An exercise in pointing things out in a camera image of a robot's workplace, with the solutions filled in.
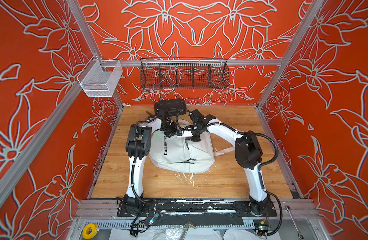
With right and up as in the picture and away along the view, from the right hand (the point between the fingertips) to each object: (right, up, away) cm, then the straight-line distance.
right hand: (185, 135), depth 94 cm
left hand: (-3, +2, +9) cm, 10 cm away
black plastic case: (-11, +19, +17) cm, 28 cm away
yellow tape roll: (-43, -41, -25) cm, 65 cm away
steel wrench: (+52, -43, -28) cm, 73 cm away
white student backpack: (+4, -10, -6) cm, 12 cm away
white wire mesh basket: (-54, +36, -1) cm, 65 cm away
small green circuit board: (+37, -41, -25) cm, 61 cm away
